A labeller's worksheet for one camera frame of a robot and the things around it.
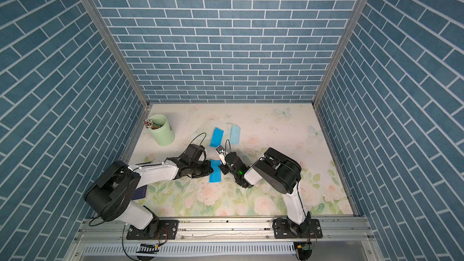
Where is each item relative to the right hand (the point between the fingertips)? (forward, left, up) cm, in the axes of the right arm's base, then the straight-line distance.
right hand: (223, 157), depth 96 cm
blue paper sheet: (+12, +5, 0) cm, 13 cm away
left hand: (-9, +1, +1) cm, 9 cm away
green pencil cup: (+4, +31, +15) cm, 35 cm away
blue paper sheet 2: (-11, +2, +1) cm, 12 cm away
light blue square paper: (+14, -5, +2) cm, 15 cm away
